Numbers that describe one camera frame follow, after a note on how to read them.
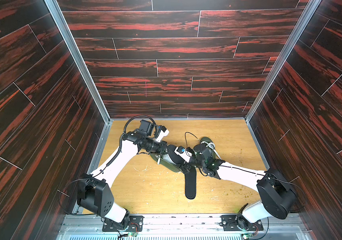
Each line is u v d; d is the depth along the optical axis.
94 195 0.42
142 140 0.58
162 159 0.91
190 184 0.87
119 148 0.51
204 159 0.66
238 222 0.65
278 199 0.44
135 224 0.73
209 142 0.96
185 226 0.74
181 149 0.72
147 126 0.64
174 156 0.75
